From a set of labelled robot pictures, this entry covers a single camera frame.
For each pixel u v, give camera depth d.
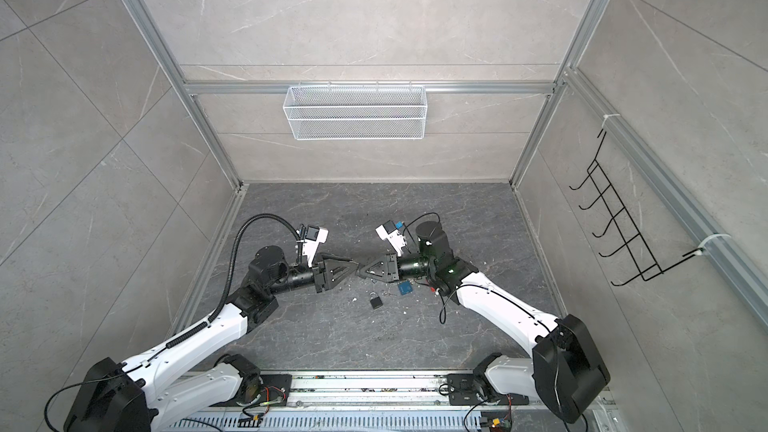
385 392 0.75
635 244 0.63
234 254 0.58
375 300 0.88
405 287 0.90
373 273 0.69
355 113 1.01
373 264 0.68
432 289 0.59
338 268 0.72
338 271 0.71
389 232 0.69
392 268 0.64
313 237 0.65
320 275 0.64
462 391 0.72
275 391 0.73
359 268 0.70
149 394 0.42
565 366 0.40
